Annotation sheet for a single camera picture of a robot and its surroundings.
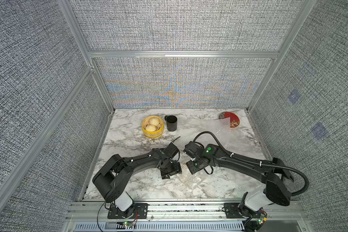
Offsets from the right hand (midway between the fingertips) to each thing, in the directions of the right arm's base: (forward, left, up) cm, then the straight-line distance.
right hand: (192, 163), depth 81 cm
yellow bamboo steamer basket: (+26, +21, -5) cm, 34 cm away
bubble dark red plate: (+19, -37, -9) cm, 43 cm away
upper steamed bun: (+34, +24, -4) cm, 42 cm away
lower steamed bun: (+27, +27, -4) cm, 38 cm away
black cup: (+33, +12, -3) cm, 35 cm away
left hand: (-4, +7, -6) cm, 10 cm away
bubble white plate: (-7, +2, -6) cm, 10 cm away
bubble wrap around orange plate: (+32, -16, -8) cm, 36 cm away
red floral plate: (+38, -36, -9) cm, 53 cm away
